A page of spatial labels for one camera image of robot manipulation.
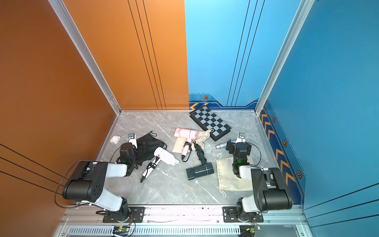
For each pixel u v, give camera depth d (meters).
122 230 0.71
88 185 0.45
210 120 1.09
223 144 0.99
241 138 0.77
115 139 1.02
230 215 0.72
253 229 0.70
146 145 0.88
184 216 0.75
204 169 0.83
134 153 0.77
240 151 0.69
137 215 0.74
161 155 0.89
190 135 0.97
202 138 0.96
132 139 0.81
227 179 0.84
